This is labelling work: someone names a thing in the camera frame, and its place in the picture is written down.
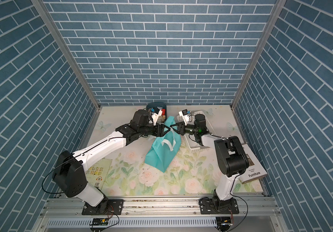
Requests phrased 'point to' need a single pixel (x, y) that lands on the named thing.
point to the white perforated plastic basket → (194, 147)
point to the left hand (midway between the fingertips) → (170, 129)
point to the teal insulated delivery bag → (164, 148)
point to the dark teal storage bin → (155, 107)
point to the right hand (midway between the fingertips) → (173, 126)
